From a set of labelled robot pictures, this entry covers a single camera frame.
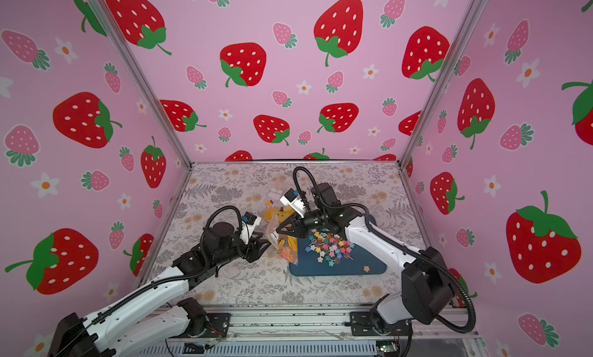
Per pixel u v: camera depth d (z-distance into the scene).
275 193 1.05
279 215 0.98
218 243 0.59
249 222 0.66
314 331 0.73
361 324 0.73
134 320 0.46
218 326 0.74
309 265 0.86
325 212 0.62
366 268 0.86
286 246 0.72
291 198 0.67
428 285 0.42
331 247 0.90
